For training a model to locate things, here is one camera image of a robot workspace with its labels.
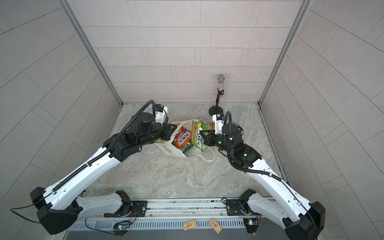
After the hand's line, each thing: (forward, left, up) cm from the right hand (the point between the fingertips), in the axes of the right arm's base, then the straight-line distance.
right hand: (199, 133), depth 69 cm
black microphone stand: (+35, -14, -22) cm, 44 cm away
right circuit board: (-34, -22, -28) cm, 49 cm away
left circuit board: (-32, +37, -22) cm, 54 cm away
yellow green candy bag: (+2, -3, +4) cm, 5 cm away
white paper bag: (-1, +17, -4) cm, 17 cm away
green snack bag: (+2, +8, -16) cm, 18 cm away
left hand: (+2, +8, +4) cm, 10 cm away
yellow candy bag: (0, +1, -3) cm, 3 cm away
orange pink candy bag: (+10, +10, -17) cm, 22 cm away
